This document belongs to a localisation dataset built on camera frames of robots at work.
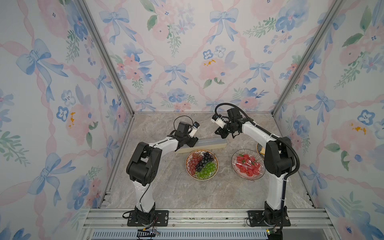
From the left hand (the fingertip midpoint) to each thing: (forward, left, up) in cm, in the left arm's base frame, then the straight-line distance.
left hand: (194, 135), depth 98 cm
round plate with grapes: (-10, -5, -4) cm, 12 cm away
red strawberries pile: (-19, -31, -2) cm, 37 cm away
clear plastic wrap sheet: (0, -12, -7) cm, 13 cm away
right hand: (+2, -15, +3) cm, 16 cm away
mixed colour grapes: (-20, -5, -3) cm, 21 cm away
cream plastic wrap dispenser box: (-12, +3, +3) cm, 13 cm away
